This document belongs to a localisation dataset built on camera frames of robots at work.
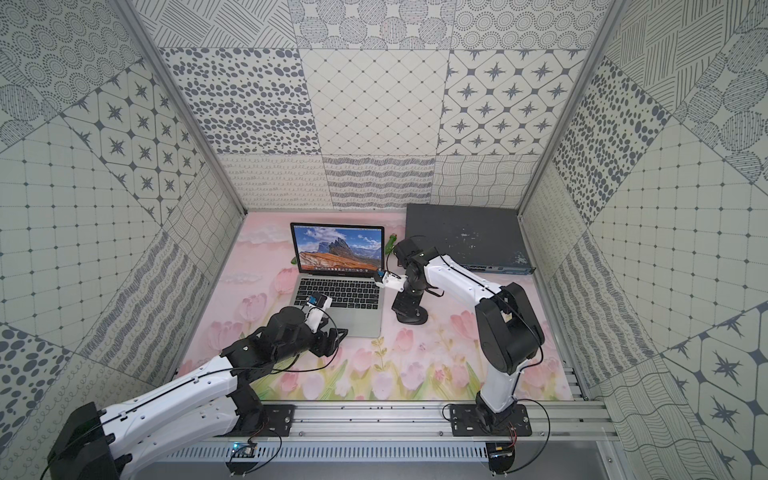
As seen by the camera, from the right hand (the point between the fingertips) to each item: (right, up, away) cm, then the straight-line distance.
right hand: (411, 299), depth 89 cm
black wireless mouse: (+3, -5, 0) cm, 6 cm away
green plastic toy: (-6, +17, -13) cm, 23 cm away
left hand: (-22, -3, -9) cm, 24 cm away
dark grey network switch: (+29, +18, +18) cm, 38 cm away
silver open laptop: (-23, +11, +8) cm, 26 cm away
